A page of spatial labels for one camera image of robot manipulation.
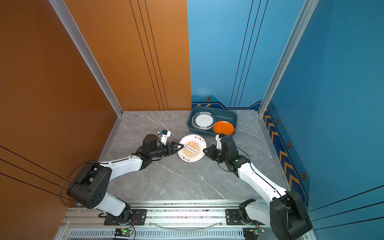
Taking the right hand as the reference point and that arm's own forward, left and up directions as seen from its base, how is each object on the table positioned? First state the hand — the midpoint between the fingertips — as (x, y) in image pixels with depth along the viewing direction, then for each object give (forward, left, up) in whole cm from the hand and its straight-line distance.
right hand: (201, 150), depth 81 cm
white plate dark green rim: (+32, -2, -10) cm, 33 cm away
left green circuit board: (-35, +38, -16) cm, 54 cm away
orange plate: (+26, -16, -11) cm, 32 cm away
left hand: (+4, +11, -1) cm, 12 cm away
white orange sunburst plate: (+1, +5, -2) cm, 5 cm away
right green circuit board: (-35, -23, -16) cm, 45 cm away
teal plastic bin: (+41, -16, -13) cm, 46 cm away
